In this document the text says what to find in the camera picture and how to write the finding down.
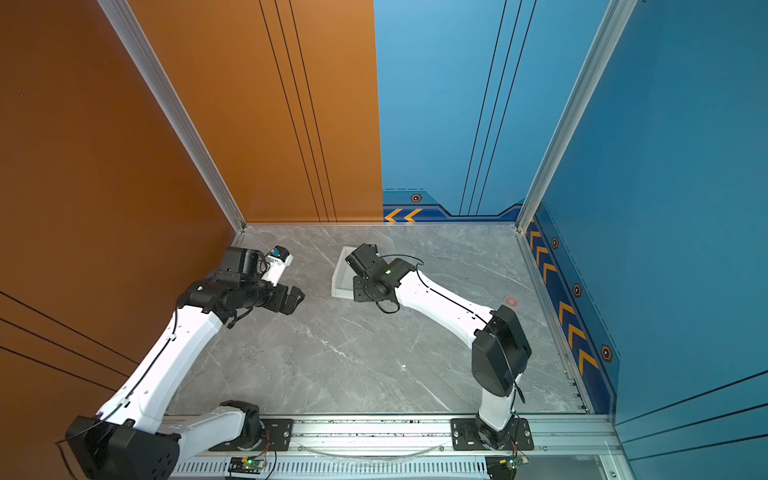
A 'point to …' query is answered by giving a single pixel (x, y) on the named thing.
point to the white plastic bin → (342, 279)
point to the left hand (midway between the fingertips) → (287, 286)
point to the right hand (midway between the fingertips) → (360, 291)
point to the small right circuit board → (514, 462)
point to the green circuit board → (246, 465)
